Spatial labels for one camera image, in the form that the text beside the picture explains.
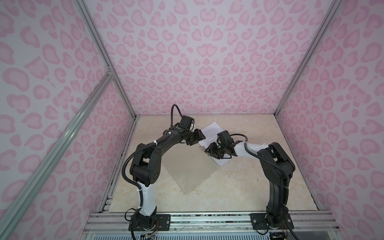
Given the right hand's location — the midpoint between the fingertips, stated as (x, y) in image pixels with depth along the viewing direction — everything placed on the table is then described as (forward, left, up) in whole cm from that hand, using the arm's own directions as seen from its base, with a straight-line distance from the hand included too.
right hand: (207, 150), depth 95 cm
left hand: (+5, +2, +7) cm, 9 cm away
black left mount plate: (-39, +22, -3) cm, 45 cm away
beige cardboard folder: (-9, +11, -4) cm, 15 cm away
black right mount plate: (-37, -24, -4) cm, 45 cm away
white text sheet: (+19, -3, -6) cm, 20 cm away
